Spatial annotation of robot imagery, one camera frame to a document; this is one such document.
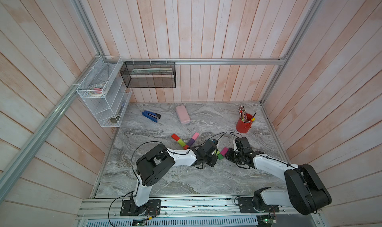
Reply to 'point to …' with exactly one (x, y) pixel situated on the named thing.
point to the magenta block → (224, 151)
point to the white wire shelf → (110, 108)
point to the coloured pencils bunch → (243, 115)
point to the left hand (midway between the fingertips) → (214, 161)
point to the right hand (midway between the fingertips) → (225, 153)
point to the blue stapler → (151, 115)
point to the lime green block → (181, 143)
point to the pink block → (196, 135)
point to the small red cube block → (185, 147)
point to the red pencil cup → (242, 127)
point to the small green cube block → (220, 156)
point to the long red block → (175, 137)
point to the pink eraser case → (183, 114)
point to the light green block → (218, 152)
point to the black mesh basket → (149, 74)
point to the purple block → (190, 142)
